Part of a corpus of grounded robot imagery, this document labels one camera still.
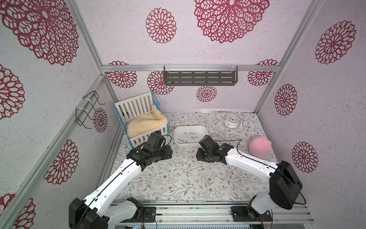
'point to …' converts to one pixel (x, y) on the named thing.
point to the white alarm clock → (232, 121)
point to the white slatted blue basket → (128, 108)
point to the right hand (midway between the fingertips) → (200, 156)
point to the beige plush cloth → (141, 123)
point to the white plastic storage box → (189, 136)
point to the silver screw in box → (186, 141)
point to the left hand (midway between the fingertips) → (168, 152)
